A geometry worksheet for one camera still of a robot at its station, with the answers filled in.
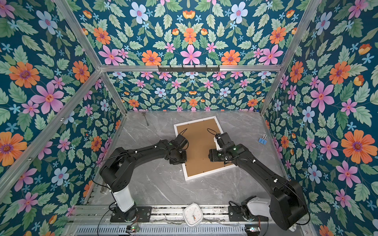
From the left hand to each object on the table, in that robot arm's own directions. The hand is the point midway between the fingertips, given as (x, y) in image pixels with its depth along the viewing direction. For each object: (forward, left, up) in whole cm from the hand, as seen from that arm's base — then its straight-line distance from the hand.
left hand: (187, 159), depth 89 cm
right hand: (-2, -15, +7) cm, 17 cm away
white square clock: (-29, -2, -1) cm, 29 cm away
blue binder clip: (+12, -52, -3) cm, 54 cm away
